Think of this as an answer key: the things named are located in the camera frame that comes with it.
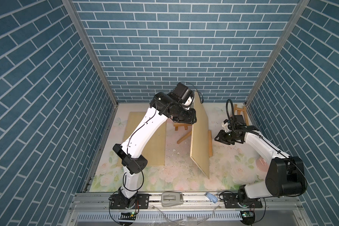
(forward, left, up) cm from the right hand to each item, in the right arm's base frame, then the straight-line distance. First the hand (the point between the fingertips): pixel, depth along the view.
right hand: (218, 139), depth 88 cm
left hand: (-5, +15, +23) cm, 28 cm away
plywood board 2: (-5, +11, -4) cm, 13 cm away
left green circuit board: (-42, +48, -12) cm, 65 cm away
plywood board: (-6, +41, -10) cm, 42 cm away
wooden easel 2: (+33, -23, -9) cm, 41 cm away
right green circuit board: (-38, -14, -13) cm, 42 cm away
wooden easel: (+1, +4, -6) cm, 7 cm away
